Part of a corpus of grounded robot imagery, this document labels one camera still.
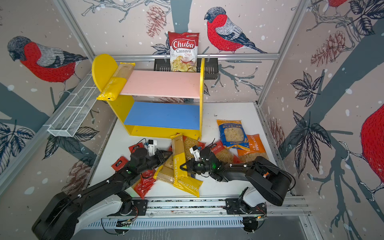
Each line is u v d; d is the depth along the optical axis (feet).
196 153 2.59
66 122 2.33
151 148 2.53
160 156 2.39
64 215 1.33
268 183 1.43
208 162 2.17
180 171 2.53
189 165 2.49
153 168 2.35
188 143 3.04
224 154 2.89
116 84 2.40
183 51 2.79
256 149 2.95
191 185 2.56
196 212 2.39
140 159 2.07
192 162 2.55
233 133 3.21
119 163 2.81
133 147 3.07
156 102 4.02
